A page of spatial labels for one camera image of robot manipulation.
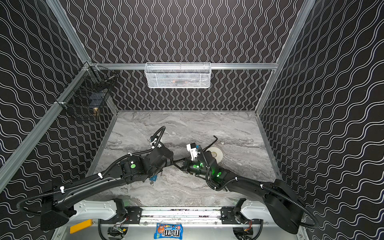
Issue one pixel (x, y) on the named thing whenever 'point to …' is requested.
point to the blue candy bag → (169, 230)
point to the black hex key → (211, 143)
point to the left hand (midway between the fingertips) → (177, 155)
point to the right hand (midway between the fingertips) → (172, 163)
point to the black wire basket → (86, 95)
